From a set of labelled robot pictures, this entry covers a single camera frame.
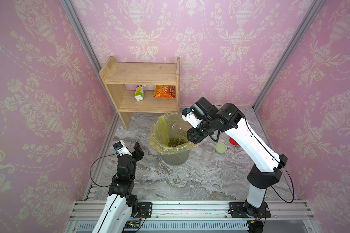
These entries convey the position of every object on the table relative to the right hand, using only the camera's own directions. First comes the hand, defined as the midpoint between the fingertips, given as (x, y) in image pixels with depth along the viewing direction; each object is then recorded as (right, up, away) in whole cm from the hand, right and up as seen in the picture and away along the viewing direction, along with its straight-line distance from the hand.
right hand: (193, 134), depth 68 cm
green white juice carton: (-32, +25, +27) cm, 49 cm away
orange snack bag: (-15, +26, +27) cm, 41 cm away
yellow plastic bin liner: (-13, +4, +16) cm, 21 cm away
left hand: (-31, -7, +11) cm, 33 cm away
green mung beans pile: (-9, -7, +29) cm, 31 cm away
